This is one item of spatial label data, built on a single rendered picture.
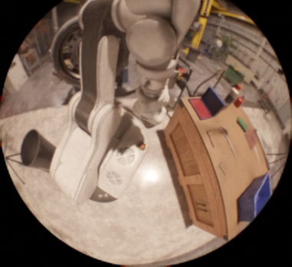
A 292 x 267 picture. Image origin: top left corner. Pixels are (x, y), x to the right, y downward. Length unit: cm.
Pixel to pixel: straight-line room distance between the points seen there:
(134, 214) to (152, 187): 28
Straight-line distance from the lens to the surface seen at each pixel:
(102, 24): 32
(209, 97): 71
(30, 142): 112
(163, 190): 89
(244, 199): 68
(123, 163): 50
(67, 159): 54
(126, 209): 89
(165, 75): 17
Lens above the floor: 85
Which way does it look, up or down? 56 degrees down
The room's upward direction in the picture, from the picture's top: 12 degrees clockwise
